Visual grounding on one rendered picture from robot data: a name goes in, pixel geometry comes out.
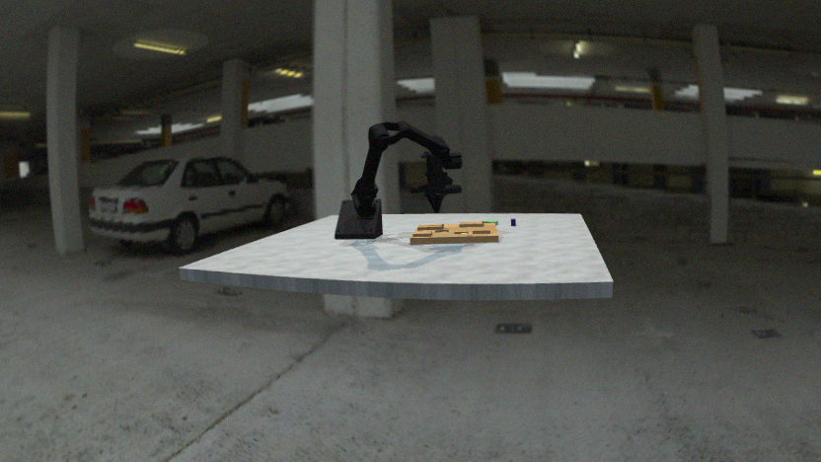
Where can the tan board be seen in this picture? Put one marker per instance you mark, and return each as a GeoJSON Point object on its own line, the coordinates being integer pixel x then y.
{"type": "Point", "coordinates": [477, 232]}

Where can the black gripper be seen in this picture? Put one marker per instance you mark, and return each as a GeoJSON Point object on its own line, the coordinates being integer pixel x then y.
{"type": "Point", "coordinates": [435, 195]}

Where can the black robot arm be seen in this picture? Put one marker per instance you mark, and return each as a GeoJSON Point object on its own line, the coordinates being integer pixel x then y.
{"type": "Point", "coordinates": [379, 139]}

